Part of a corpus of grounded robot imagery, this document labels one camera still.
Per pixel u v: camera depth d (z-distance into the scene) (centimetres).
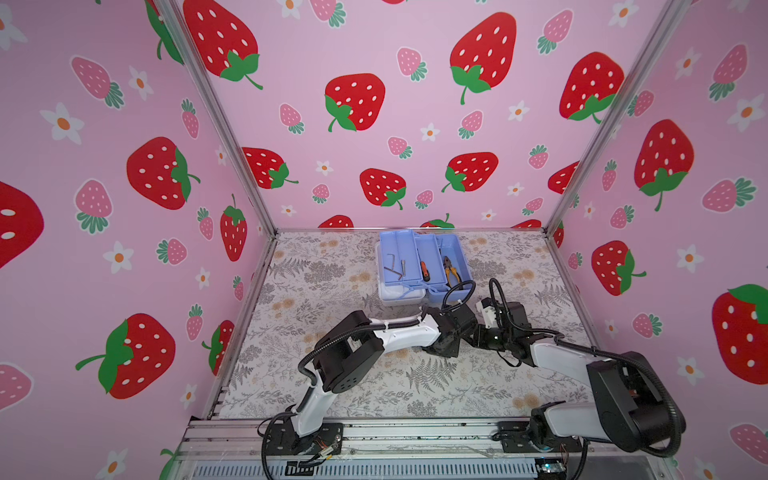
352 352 52
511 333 71
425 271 97
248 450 73
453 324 70
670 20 70
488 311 84
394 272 95
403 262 98
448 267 108
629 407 43
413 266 95
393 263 98
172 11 67
